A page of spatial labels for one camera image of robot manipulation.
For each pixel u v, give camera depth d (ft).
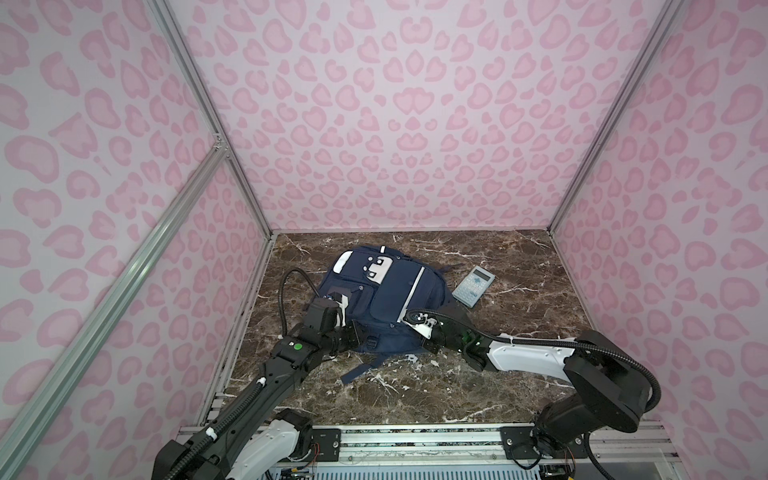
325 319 2.05
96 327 1.72
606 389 1.43
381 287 3.00
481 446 2.46
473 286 3.31
